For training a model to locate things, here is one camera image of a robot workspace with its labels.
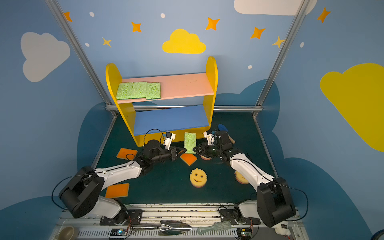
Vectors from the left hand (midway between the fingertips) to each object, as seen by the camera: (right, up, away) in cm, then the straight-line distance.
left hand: (186, 148), depth 80 cm
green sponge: (+2, +4, +1) cm, 4 cm away
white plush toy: (+46, -36, -11) cm, 60 cm away
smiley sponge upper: (+12, -8, +16) cm, 21 cm away
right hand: (+5, 0, +1) cm, 5 cm away
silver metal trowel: (-9, -37, -9) cm, 39 cm away
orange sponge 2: (-40, -6, +18) cm, 45 cm away
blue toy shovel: (+26, +11, +35) cm, 45 cm away
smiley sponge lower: (+7, -18, +6) cm, 20 cm away
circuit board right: (+29, -40, -8) cm, 50 cm away
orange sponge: (+1, -8, +16) cm, 18 cm away
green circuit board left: (-32, -39, -9) cm, 52 cm away
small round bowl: (-56, -39, -11) cm, 69 cm away
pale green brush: (+17, -36, -9) cm, 41 cm away
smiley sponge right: (+31, -18, +5) cm, 36 cm away
